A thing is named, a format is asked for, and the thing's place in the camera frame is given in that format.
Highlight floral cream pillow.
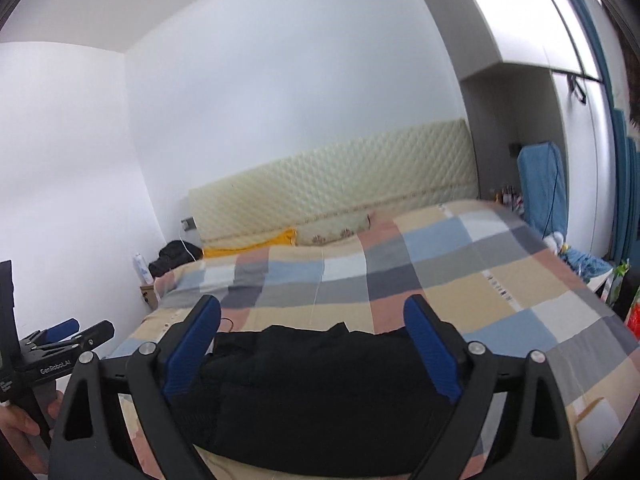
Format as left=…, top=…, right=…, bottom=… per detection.
left=296, top=211, right=370, bottom=246

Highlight grey wardrobe cabinet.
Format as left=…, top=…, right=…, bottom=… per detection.
left=424, top=0, right=616, bottom=257

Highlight white spray bottle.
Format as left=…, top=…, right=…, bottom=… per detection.
left=134, top=254, right=154, bottom=285

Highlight cream quilted headboard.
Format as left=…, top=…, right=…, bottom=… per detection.
left=189, top=119, right=478, bottom=247

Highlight blue clothes pile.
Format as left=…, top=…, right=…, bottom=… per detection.
left=558, top=245, right=613, bottom=283

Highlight red bag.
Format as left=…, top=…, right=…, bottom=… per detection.
left=626, top=292, right=640, bottom=340

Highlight checkered patchwork bed quilt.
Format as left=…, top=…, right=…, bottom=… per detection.
left=118, top=200, right=639, bottom=479

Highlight person's bare hand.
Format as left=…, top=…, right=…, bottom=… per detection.
left=0, top=404, right=48, bottom=476

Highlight black puffer jacket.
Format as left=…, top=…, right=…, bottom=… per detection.
left=171, top=323, right=454, bottom=478

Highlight black clothing on nightstand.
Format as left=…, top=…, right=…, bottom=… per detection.
left=149, top=240, right=203, bottom=278

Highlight wooden nightstand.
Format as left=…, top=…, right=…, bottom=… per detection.
left=140, top=284, right=158, bottom=310

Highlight blue curtain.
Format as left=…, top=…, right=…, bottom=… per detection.
left=570, top=0, right=639, bottom=261

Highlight blue towel on chair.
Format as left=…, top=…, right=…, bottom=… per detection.
left=516, top=142, right=568, bottom=237

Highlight yellow pillow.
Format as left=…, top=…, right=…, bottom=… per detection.
left=202, top=228, right=297, bottom=259

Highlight wall power socket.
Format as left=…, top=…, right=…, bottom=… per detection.
left=181, top=217, right=196, bottom=232

